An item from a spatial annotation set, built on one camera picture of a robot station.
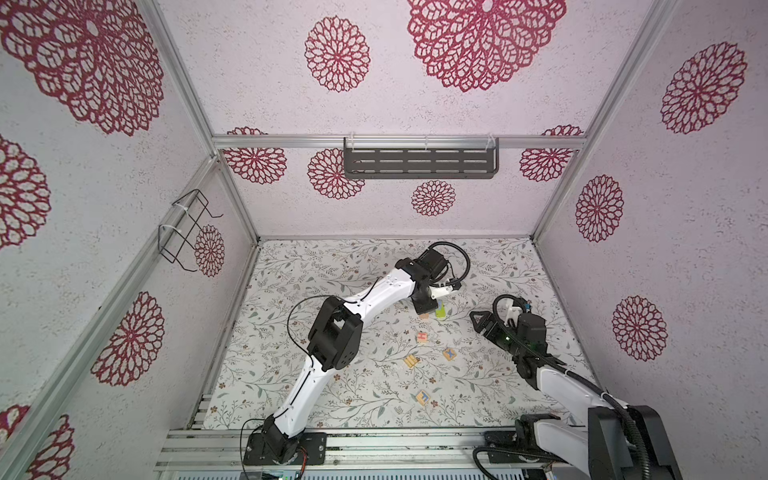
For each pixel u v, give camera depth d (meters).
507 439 0.75
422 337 0.93
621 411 0.43
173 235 0.74
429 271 0.74
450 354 0.89
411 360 0.87
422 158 0.93
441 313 1.00
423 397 0.81
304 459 0.72
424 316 0.97
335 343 0.57
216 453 0.74
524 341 0.68
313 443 0.75
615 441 0.42
